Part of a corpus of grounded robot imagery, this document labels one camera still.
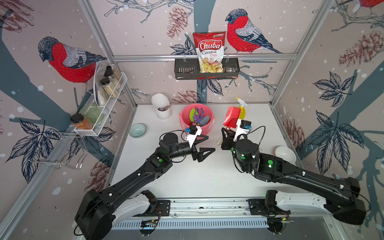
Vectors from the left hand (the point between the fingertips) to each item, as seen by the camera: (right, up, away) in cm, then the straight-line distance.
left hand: (212, 142), depth 65 cm
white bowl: (+48, -12, +24) cm, 55 cm away
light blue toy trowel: (-2, +8, +35) cm, 36 cm away
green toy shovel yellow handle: (-10, +14, +33) cm, 37 cm away
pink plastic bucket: (-14, +9, +25) cm, 30 cm away
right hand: (+5, +6, +1) cm, 7 cm away
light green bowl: (-48, +2, +36) cm, 60 cm away
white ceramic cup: (-33, +20, +42) cm, 57 cm away
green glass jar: (-57, +13, +4) cm, 59 cm away
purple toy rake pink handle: (-6, +12, +32) cm, 35 cm away
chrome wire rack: (-59, +2, 0) cm, 59 cm away
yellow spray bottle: (+27, +13, +44) cm, 54 cm away
